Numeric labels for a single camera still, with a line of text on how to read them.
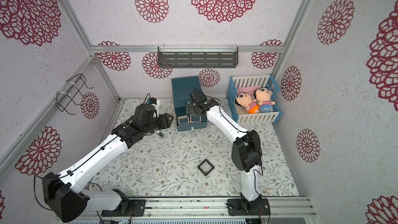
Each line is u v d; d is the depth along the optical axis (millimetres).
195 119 971
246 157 506
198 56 947
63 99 727
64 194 377
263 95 1010
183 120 978
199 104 671
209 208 750
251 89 1121
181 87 982
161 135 999
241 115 993
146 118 584
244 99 1030
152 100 674
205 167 872
